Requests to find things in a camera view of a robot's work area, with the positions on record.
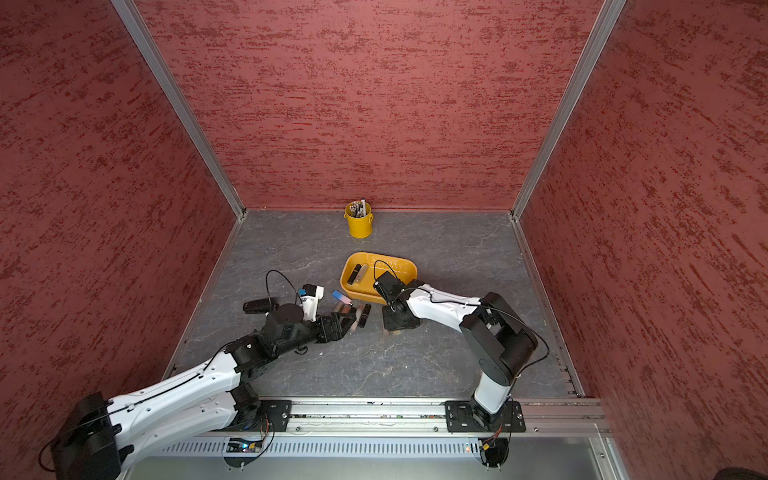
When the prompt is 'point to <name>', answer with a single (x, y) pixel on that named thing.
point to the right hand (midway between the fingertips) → (396, 329)
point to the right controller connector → (493, 451)
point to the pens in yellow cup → (358, 208)
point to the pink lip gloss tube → (355, 323)
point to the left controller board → (240, 452)
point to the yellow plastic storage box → (403, 269)
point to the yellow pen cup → (359, 227)
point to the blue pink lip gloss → (341, 297)
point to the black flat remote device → (260, 306)
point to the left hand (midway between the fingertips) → (345, 325)
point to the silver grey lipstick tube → (361, 273)
